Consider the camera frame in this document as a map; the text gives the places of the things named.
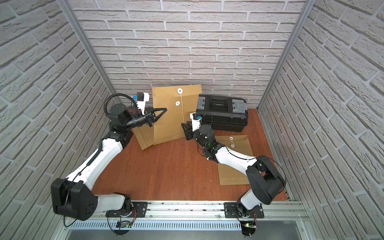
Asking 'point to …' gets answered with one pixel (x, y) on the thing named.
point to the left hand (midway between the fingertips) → (168, 108)
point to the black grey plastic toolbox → (223, 113)
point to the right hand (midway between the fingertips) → (186, 123)
